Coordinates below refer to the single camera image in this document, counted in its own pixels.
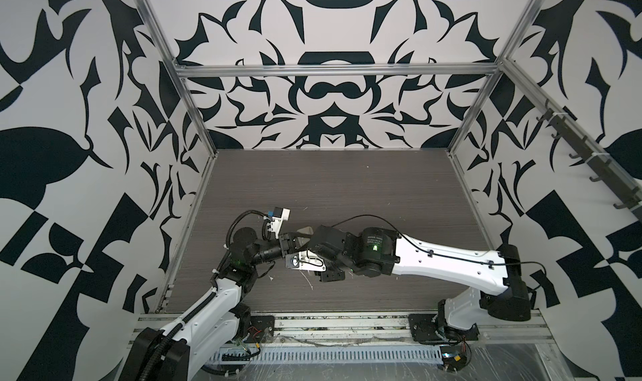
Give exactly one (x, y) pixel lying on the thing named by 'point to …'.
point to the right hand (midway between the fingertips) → (313, 256)
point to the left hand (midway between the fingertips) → (316, 237)
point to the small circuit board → (454, 358)
